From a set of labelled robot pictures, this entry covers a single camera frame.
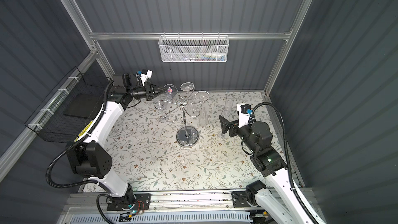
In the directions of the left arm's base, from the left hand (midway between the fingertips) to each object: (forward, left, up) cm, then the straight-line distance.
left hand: (166, 90), depth 75 cm
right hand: (-16, -29, -1) cm, 34 cm away
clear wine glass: (+1, -2, -2) cm, 3 cm away
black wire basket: (-10, +48, -5) cm, 49 cm away
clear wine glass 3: (-4, -17, -1) cm, 18 cm away
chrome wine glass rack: (-8, -8, -32) cm, 34 cm away
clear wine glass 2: (+4, -10, -1) cm, 11 cm away
